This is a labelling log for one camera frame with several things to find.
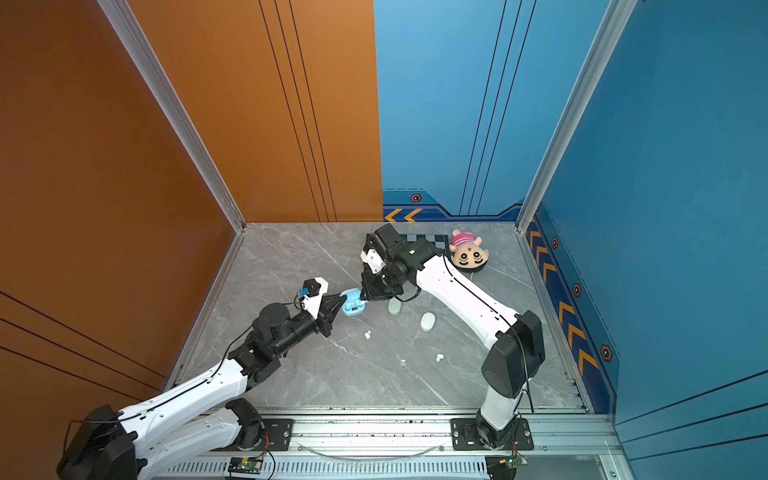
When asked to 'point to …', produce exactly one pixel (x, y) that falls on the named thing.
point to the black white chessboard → (440, 241)
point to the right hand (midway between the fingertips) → (361, 296)
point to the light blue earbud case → (353, 304)
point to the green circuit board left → (245, 465)
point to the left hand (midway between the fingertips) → (344, 295)
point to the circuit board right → (514, 461)
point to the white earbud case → (427, 321)
